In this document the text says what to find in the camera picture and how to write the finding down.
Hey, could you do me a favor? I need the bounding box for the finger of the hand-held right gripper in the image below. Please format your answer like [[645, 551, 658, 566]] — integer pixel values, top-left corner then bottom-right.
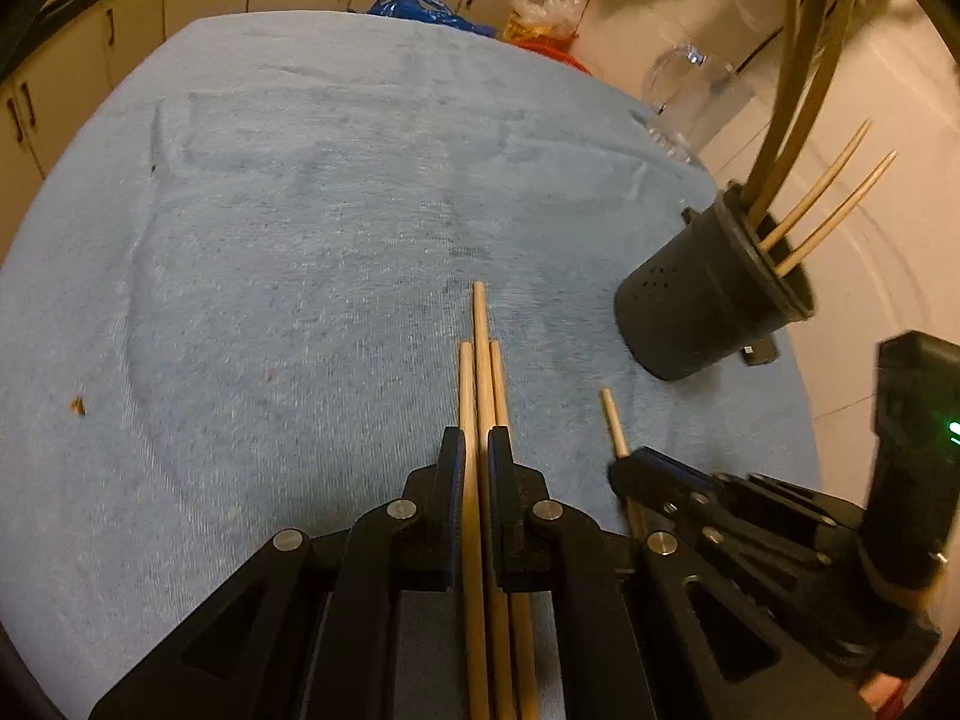
[[606, 446, 867, 563], [664, 506, 863, 642]]

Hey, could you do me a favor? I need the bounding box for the clear plastic bag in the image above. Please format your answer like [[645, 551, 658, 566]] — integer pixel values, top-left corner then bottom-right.
[[508, 0, 597, 42]]

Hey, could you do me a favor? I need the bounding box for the red plastic basin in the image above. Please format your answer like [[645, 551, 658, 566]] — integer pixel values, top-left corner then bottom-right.
[[517, 40, 595, 74]]

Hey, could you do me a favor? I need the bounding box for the person's right hand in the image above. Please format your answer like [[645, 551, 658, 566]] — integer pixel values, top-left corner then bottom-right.
[[855, 676, 913, 720]]

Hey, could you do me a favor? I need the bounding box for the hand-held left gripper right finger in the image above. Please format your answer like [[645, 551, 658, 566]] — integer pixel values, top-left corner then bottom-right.
[[487, 426, 872, 720]]

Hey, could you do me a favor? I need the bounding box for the tan wooden chopstick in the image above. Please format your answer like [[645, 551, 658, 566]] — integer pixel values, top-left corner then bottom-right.
[[748, 0, 809, 209], [488, 340, 541, 720], [757, 118, 873, 252], [458, 340, 490, 720], [750, 0, 857, 232], [772, 151, 898, 276], [472, 281, 520, 720], [750, 0, 835, 222], [600, 388, 647, 541]]

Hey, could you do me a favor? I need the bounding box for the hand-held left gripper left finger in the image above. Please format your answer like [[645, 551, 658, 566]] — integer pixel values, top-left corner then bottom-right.
[[88, 426, 467, 720]]

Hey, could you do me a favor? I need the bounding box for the blue towel table cover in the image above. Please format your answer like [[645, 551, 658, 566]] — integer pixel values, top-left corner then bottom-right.
[[0, 10, 820, 720]]

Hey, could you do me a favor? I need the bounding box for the clear glass pitcher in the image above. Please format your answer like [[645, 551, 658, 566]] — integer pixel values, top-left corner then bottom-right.
[[643, 43, 757, 167]]

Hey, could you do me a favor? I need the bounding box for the black power cable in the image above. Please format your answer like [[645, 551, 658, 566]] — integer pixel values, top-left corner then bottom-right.
[[739, 22, 785, 74]]

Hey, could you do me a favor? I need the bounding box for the blue plastic bag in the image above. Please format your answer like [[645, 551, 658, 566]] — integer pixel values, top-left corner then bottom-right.
[[366, 0, 496, 38]]

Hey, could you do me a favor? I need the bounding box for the black chopstick holder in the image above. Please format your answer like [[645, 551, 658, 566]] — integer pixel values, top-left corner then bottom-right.
[[613, 182, 818, 383]]

